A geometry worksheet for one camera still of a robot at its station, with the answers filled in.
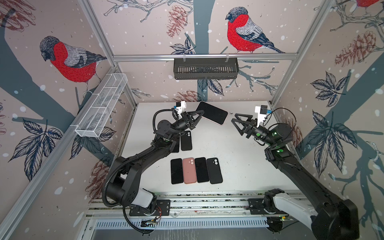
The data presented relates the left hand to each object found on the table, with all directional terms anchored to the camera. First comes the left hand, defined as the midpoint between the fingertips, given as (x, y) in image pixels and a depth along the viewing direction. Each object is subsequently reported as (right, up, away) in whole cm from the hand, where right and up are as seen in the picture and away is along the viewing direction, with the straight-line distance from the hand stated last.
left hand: (203, 114), depth 65 cm
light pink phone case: (+4, -3, +1) cm, 5 cm away
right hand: (+13, -3, +1) cm, 13 cm away
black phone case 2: (+8, -35, +22) cm, 43 cm away
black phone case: (-10, -18, +34) cm, 40 cm away
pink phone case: (-7, -33, +21) cm, 40 cm away
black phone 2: (-15, -33, +22) cm, 42 cm away
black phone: (+4, +1, +3) cm, 5 cm away
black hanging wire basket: (+4, +33, +39) cm, 52 cm away
